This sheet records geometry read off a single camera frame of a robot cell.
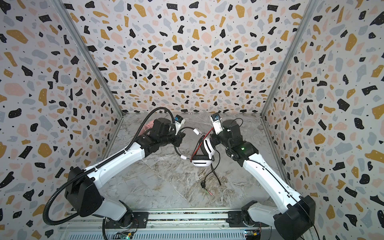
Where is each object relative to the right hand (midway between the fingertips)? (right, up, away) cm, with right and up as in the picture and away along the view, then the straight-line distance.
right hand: (212, 124), depth 74 cm
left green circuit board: (-41, -52, -4) cm, 67 cm away
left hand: (-14, -4, +4) cm, 15 cm away
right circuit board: (+19, -53, -3) cm, 56 cm away
